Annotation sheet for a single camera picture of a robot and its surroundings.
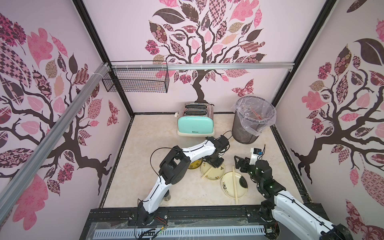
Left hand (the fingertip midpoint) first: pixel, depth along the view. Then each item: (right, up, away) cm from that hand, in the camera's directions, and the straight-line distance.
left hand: (214, 167), depth 90 cm
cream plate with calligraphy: (0, -2, -5) cm, 6 cm away
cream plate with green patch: (+6, -8, -7) cm, 13 cm away
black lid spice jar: (-28, -14, -10) cm, 33 cm away
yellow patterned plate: (-12, +1, +1) cm, 12 cm away
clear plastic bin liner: (+29, +34, +7) cm, 45 cm away
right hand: (+14, +8, -7) cm, 18 cm away
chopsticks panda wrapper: (-3, 0, -3) cm, 4 cm away
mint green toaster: (-12, +30, +4) cm, 32 cm away
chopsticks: (+10, -8, -9) cm, 16 cm away
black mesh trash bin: (+18, +19, +7) cm, 27 cm away
